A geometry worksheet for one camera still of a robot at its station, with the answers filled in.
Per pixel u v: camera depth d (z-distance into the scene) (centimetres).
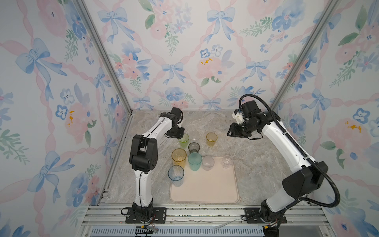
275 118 53
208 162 91
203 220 73
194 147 96
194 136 103
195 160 88
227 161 91
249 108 62
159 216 74
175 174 84
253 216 71
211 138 102
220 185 84
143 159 57
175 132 84
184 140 100
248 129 65
